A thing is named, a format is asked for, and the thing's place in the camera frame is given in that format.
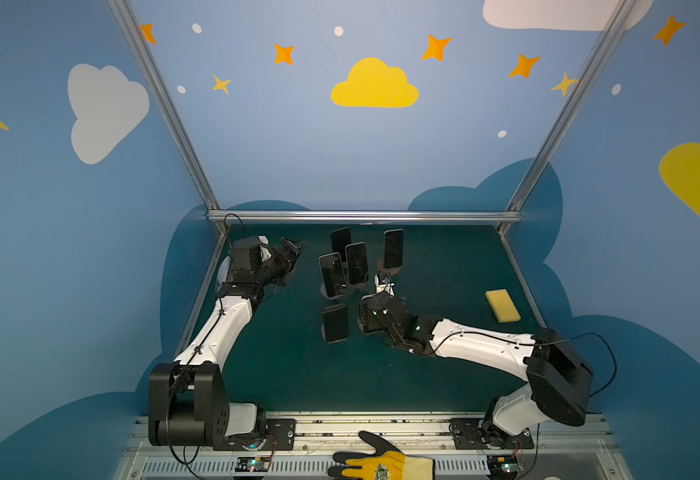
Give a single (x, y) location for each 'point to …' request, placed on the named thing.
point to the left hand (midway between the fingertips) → (306, 252)
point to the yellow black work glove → (386, 463)
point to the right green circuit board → (502, 466)
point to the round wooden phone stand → (380, 264)
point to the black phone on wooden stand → (393, 241)
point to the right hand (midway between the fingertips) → (375, 299)
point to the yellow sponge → (503, 305)
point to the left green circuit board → (252, 464)
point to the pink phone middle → (357, 262)
